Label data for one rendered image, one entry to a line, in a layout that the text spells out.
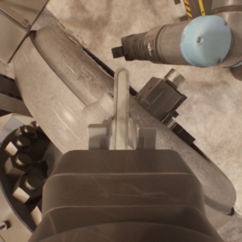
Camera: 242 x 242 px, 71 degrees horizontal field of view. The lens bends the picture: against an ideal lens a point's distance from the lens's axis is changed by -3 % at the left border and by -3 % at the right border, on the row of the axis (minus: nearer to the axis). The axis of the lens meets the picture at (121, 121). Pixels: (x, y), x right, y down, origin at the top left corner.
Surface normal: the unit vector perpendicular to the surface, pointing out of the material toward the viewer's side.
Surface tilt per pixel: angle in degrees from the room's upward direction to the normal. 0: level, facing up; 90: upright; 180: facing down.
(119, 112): 5
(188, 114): 0
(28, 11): 0
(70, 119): 26
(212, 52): 19
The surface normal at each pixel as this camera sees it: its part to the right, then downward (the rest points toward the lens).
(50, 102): -0.33, -0.06
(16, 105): 0.54, 0.64
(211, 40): 0.40, 0.31
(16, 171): 0.22, 0.44
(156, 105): 0.03, 0.29
